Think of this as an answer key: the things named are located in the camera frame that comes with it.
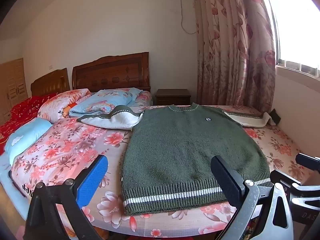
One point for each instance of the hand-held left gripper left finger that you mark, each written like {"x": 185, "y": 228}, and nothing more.
{"x": 92, "y": 180}

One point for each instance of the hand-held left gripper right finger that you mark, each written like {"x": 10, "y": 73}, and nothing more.
{"x": 228, "y": 181}

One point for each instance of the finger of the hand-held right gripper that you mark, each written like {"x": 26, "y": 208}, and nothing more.
{"x": 283, "y": 178}
{"x": 307, "y": 162}

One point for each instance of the green knitted sweater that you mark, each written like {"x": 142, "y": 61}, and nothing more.
{"x": 190, "y": 155}

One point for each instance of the floral bed sheet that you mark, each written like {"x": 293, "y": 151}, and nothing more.
{"x": 75, "y": 145}

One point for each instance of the small dark object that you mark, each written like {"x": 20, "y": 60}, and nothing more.
{"x": 275, "y": 117}

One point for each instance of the blue floral folded quilt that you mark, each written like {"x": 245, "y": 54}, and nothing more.
{"x": 100, "y": 102}

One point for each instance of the light blue pillow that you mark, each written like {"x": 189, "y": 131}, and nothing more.
{"x": 23, "y": 136}

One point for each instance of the pink floral folded quilt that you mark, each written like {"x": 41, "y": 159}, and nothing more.
{"x": 53, "y": 105}

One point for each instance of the red blanket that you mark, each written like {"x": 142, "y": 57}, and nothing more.
{"x": 20, "y": 112}

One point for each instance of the dark wooden nightstand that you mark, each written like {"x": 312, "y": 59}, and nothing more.
{"x": 173, "y": 97}

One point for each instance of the small wooden headboard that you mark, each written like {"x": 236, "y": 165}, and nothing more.
{"x": 50, "y": 83}

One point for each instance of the large wooden headboard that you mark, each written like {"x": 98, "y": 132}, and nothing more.
{"x": 110, "y": 72}

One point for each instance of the light wooden wardrobe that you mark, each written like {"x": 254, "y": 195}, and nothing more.
{"x": 12, "y": 90}

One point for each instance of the floral pink curtain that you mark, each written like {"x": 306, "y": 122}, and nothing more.
{"x": 232, "y": 50}

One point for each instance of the window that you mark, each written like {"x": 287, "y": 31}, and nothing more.
{"x": 295, "y": 30}

